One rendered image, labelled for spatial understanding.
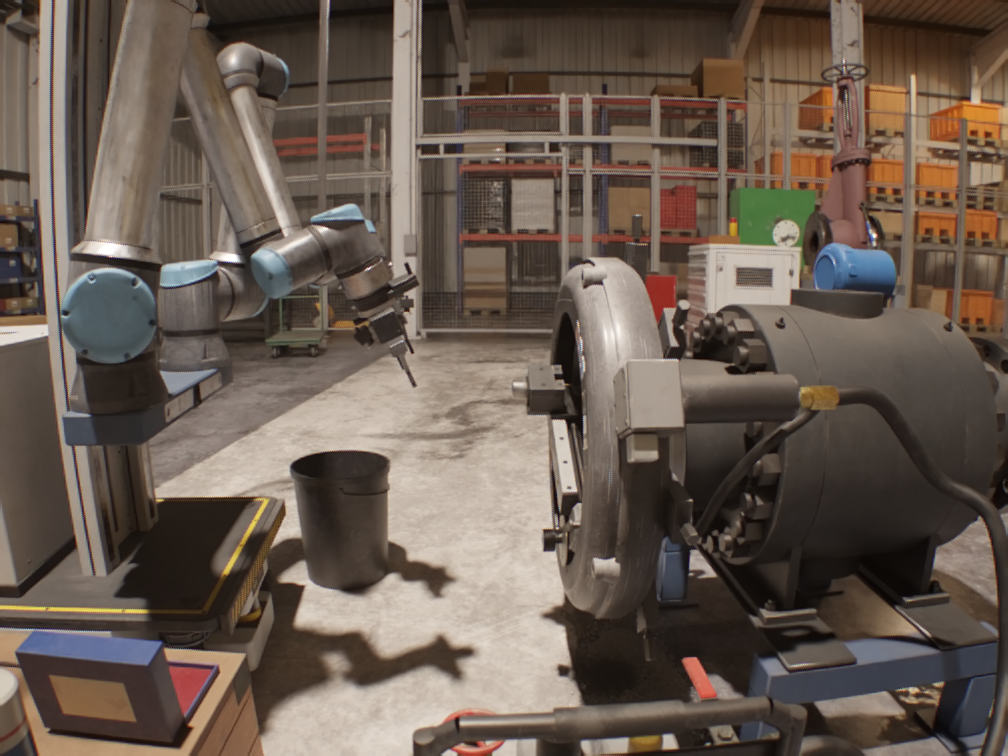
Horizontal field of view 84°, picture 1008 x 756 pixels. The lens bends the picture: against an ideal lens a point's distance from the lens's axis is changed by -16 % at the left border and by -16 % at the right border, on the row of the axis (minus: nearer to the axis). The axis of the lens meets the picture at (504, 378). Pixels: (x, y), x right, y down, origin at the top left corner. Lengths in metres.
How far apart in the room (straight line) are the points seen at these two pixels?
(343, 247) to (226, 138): 0.31
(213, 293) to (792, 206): 7.77
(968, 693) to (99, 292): 1.78
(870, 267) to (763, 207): 6.87
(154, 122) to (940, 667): 1.74
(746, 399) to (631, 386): 0.18
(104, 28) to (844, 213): 5.19
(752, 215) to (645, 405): 7.69
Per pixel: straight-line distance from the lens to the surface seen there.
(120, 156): 1.13
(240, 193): 1.29
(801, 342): 1.33
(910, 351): 1.45
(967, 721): 1.67
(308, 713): 1.59
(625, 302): 1.15
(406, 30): 9.30
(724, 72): 13.60
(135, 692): 0.77
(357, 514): 1.97
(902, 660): 1.44
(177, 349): 1.72
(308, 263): 1.17
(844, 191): 5.79
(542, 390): 1.44
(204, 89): 1.32
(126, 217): 1.12
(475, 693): 1.60
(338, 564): 2.03
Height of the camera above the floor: 0.97
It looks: 10 degrees down
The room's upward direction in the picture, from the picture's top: straight up
